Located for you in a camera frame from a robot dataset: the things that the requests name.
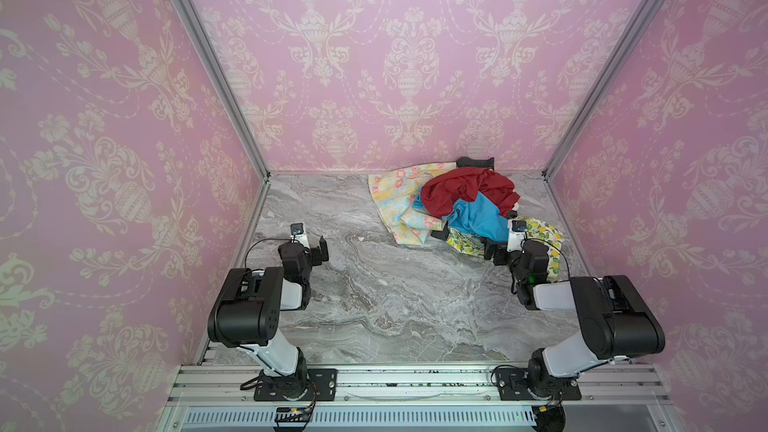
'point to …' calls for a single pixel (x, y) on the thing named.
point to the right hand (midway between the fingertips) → (502, 235)
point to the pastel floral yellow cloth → (393, 192)
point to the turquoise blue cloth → (479, 217)
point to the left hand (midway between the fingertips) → (308, 238)
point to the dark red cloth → (445, 188)
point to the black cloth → (467, 162)
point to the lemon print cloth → (536, 230)
